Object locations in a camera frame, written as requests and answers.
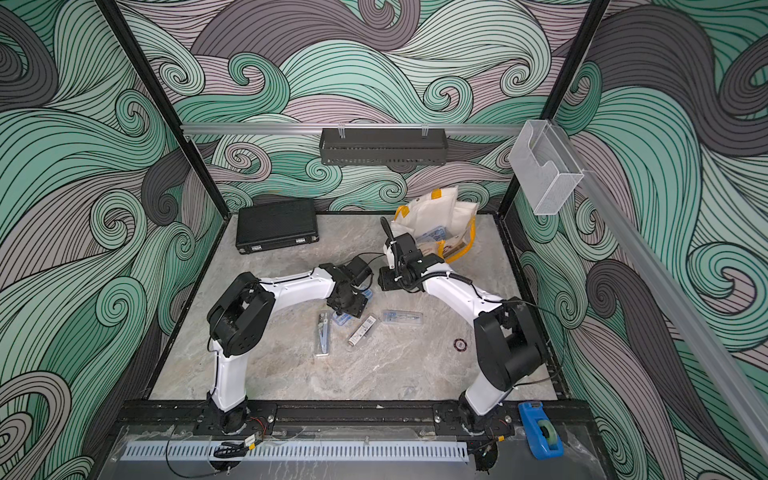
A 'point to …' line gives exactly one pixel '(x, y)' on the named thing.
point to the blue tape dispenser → (542, 438)
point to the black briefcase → (265, 226)
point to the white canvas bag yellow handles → (440, 224)
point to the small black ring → (460, 345)
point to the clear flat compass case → (402, 317)
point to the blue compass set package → (341, 319)
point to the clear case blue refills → (360, 332)
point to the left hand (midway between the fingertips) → (353, 304)
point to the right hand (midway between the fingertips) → (381, 281)
